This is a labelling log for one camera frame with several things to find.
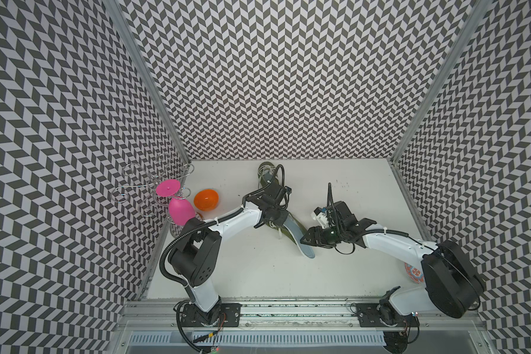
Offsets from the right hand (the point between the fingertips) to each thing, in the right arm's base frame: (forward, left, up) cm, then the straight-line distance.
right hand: (307, 246), depth 82 cm
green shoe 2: (+6, +8, 0) cm, 10 cm away
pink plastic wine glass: (+6, +44, +16) cm, 47 cm away
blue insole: (+6, +3, -3) cm, 7 cm away
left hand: (+13, +10, 0) cm, 16 cm away
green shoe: (+35, +16, +2) cm, 38 cm away
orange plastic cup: (+23, +43, -1) cm, 49 cm away
